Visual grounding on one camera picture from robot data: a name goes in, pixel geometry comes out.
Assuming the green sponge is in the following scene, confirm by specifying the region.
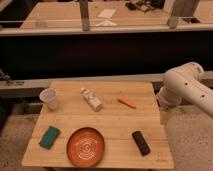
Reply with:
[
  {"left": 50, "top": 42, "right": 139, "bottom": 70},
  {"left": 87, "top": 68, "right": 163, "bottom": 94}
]
[{"left": 39, "top": 126, "right": 60, "bottom": 149}]

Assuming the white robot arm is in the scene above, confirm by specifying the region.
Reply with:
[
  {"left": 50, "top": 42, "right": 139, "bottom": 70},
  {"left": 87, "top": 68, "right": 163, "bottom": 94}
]
[{"left": 156, "top": 62, "right": 213, "bottom": 118}]

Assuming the white bottle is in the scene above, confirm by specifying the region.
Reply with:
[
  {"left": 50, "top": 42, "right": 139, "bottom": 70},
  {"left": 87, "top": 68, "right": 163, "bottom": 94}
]
[{"left": 81, "top": 87, "right": 103, "bottom": 112}]

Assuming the orange carrot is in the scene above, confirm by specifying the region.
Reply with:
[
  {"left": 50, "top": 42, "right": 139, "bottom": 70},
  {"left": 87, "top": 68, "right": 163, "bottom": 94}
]
[{"left": 117, "top": 97, "right": 137, "bottom": 109}]

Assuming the clear plastic cup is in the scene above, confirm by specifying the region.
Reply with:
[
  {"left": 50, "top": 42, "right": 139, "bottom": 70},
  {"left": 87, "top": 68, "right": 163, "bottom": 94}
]
[{"left": 39, "top": 88, "right": 58, "bottom": 110}]

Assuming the orange plate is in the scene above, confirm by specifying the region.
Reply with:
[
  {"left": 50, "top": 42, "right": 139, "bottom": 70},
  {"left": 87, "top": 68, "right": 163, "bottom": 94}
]
[{"left": 66, "top": 127, "right": 105, "bottom": 168}]

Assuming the black rectangular block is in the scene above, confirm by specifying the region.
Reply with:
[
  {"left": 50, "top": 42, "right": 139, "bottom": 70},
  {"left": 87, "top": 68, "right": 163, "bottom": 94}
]
[{"left": 132, "top": 131, "right": 151, "bottom": 156}]

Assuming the white paper sheet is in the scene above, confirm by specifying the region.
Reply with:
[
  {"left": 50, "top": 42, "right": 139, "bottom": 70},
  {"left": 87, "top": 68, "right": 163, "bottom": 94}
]
[{"left": 98, "top": 9, "right": 115, "bottom": 19}]

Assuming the grey metal post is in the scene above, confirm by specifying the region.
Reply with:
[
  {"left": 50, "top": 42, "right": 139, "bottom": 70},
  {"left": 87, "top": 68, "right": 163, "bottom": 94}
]
[{"left": 79, "top": 0, "right": 90, "bottom": 31}]

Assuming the black cable bundle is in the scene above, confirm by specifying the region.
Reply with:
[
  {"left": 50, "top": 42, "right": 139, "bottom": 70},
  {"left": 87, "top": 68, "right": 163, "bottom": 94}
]
[{"left": 125, "top": 0, "right": 158, "bottom": 13}]

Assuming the grey metal bracket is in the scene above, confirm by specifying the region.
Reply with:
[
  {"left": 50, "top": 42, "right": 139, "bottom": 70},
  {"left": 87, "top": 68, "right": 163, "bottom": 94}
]
[{"left": 167, "top": 16, "right": 178, "bottom": 29}]

